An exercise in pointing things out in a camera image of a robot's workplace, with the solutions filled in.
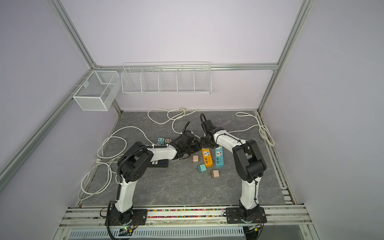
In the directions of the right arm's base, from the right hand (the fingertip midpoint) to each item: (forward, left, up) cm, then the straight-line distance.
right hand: (206, 144), depth 97 cm
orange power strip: (-9, 0, -1) cm, 9 cm away
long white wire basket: (+34, +24, +28) cm, 50 cm away
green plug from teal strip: (-16, +3, -1) cm, 16 cm away
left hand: (-2, +2, 0) cm, 3 cm away
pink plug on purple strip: (0, +25, +4) cm, 25 cm away
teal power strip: (-9, -7, -1) cm, 11 cm away
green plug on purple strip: (0, +29, +4) cm, 29 cm away
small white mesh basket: (+28, +72, +23) cm, 81 cm away
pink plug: (-9, +7, -1) cm, 12 cm away
